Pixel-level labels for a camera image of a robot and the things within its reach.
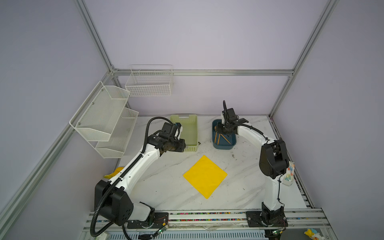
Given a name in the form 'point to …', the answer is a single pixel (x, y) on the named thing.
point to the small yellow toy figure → (312, 233)
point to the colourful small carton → (288, 179)
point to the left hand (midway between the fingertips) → (181, 146)
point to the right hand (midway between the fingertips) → (216, 128)
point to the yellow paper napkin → (205, 176)
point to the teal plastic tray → (222, 141)
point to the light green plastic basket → (189, 123)
